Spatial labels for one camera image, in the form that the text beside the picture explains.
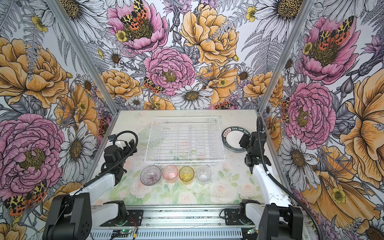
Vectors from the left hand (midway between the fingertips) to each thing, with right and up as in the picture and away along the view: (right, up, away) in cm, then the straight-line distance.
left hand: (127, 146), depth 89 cm
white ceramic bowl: (+14, -16, -2) cm, 22 cm away
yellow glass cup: (+35, -16, -2) cm, 38 cm away
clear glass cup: (+45, -17, 0) cm, 48 cm away
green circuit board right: (+67, -38, -17) cm, 78 cm away
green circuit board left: (+5, -38, -18) cm, 42 cm away
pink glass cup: (+26, -15, -2) cm, 30 cm away
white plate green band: (+64, +4, +14) cm, 66 cm away
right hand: (+69, +4, -4) cm, 70 cm away
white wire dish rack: (+33, +2, +14) cm, 36 cm away
